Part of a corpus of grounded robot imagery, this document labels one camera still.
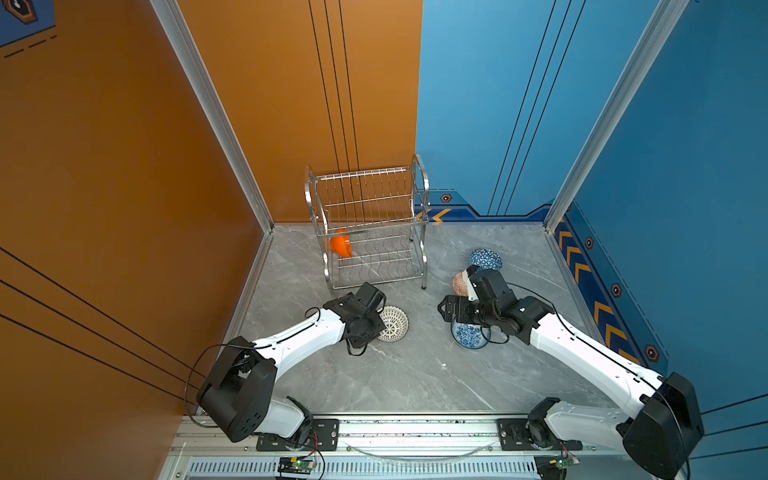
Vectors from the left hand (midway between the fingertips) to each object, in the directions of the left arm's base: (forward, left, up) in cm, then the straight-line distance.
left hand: (383, 328), depth 86 cm
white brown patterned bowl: (+2, -4, -2) cm, 5 cm away
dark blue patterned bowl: (+29, -36, -3) cm, 47 cm away
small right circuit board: (-31, -44, -4) cm, 54 cm away
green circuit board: (-32, +20, -6) cm, 38 cm away
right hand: (+2, -18, +9) cm, 20 cm away
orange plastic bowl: (+27, +15, +7) cm, 32 cm away
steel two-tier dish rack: (+20, +3, +22) cm, 30 cm away
